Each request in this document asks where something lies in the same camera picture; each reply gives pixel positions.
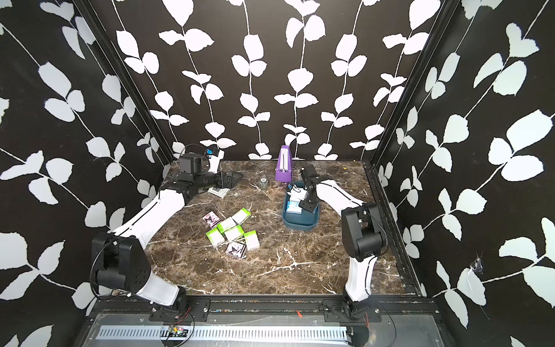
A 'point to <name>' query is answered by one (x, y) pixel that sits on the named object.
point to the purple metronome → (283, 171)
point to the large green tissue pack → (241, 215)
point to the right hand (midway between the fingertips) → (307, 197)
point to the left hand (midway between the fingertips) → (234, 171)
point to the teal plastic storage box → (306, 221)
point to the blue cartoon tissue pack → (293, 207)
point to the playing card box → (220, 192)
